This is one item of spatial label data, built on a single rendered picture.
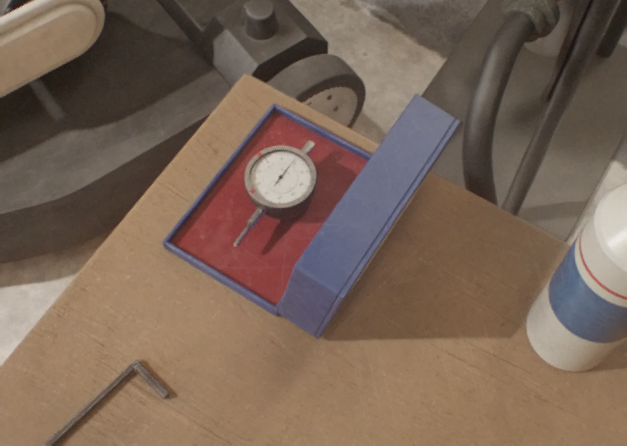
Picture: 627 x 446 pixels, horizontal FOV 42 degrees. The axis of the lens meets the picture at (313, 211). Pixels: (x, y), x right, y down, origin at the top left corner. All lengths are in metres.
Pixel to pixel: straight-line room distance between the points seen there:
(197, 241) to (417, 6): 0.86
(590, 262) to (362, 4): 0.99
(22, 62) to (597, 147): 0.83
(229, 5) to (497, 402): 0.73
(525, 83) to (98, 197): 0.69
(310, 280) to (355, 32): 0.91
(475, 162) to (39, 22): 0.54
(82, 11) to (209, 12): 0.20
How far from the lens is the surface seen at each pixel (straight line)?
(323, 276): 0.52
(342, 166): 0.69
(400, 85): 1.34
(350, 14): 1.42
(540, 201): 1.25
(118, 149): 1.09
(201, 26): 1.16
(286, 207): 0.64
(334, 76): 1.10
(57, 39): 1.07
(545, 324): 0.61
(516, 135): 1.30
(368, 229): 0.54
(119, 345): 0.65
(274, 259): 0.65
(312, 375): 0.62
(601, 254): 0.50
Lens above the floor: 1.07
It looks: 62 degrees down
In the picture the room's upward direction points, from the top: straight up
